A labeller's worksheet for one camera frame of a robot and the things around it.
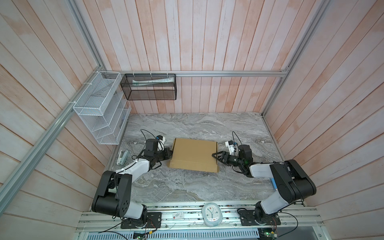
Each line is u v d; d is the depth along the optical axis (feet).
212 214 2.40
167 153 2.62
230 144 2.82
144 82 2.94
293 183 1.51
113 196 1.45
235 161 2.61
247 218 2.40
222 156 2.68
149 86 3.41
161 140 2.76
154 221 2.40
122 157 3.05
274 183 1.68
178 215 2.44
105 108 2.22
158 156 2.51
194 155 2.84
